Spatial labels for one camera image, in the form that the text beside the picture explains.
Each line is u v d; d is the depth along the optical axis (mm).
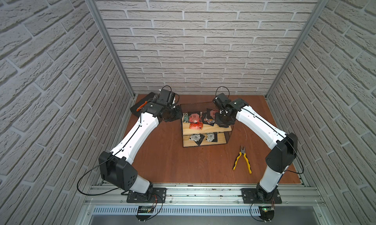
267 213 700
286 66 982
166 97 591
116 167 400
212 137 938
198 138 925
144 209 726
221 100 647
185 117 853
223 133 949
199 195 758
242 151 877
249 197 735
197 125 812
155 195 726
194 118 850
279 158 479
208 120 832
